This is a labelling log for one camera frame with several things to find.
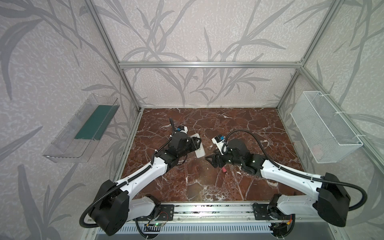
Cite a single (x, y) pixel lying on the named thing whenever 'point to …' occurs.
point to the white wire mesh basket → (328, 137)
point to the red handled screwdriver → (224, 169)
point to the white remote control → (200, 152)
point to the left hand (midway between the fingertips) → (201, 136)
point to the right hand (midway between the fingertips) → (210, 150)
